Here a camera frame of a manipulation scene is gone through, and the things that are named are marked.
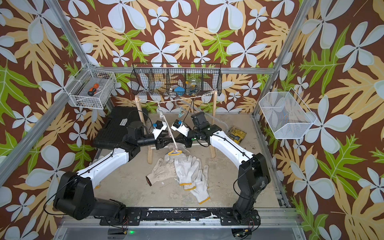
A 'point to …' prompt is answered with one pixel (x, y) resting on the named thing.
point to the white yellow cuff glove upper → (186, 168)
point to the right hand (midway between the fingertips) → (175, 138)
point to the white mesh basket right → (287, 116)
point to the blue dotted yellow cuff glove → (175, 157)
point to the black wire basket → (177, 79)
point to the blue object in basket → (180, 91)
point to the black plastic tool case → (116, 127)
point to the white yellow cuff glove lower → (201, 192)
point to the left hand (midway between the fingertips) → (172, 133)
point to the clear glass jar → (194, 89)
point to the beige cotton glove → (162, 171)
